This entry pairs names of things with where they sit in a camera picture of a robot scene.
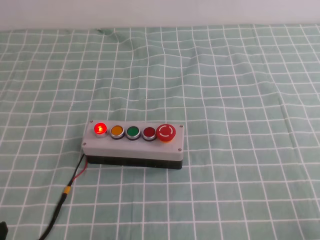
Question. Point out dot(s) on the grey black button switch box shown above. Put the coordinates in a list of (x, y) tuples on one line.
[(137, 153)]

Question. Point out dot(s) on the cyan checkered tablecloth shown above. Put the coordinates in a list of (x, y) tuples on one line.
[(247, 95)]

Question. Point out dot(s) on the lit red indicator lamp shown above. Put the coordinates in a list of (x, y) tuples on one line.
[(100, 130)]

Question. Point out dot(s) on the green push button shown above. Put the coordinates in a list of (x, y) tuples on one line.
[(133, 133)]

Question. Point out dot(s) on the yellow push button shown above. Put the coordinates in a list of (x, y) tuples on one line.
[(117, 132)]

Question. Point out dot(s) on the black object at corner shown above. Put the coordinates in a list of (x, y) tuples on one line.
[(3, 230)]

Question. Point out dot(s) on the black power cable yellow connector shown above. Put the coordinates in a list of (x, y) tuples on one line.
[(61, 201)]

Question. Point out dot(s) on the dark red push button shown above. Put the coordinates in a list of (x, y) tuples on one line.
[(149, 134)]

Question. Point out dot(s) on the red emergency stop button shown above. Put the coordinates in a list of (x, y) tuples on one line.
[(165, 132)]

